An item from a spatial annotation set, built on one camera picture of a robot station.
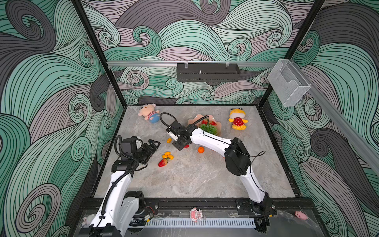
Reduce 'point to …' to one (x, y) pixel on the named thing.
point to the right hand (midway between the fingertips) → (179, 143)
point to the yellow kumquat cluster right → (170, 156)
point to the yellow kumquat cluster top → (167, 153)
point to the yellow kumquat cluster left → (164, 156)
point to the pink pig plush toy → (147, 110)
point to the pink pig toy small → (301, 215)
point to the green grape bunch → (209, 128)
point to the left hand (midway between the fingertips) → (156, 146)
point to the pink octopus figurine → (196, 214)
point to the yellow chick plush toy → (236, 116)
